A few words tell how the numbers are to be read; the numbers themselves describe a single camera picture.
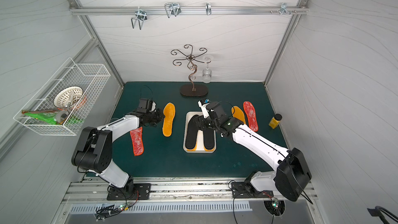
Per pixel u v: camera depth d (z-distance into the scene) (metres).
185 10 0.78
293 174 0.38
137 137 0.91
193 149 0.86
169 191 0.75
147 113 0.75
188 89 1.13
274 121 0.91
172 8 0.76
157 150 0.87
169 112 0.98
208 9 0.78
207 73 0.98
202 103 0.70
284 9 0.77
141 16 0.78
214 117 0.62
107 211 0.69
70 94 0.66
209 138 0.89
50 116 0.55
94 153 0.46
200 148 0.88
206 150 0.86
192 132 0.92
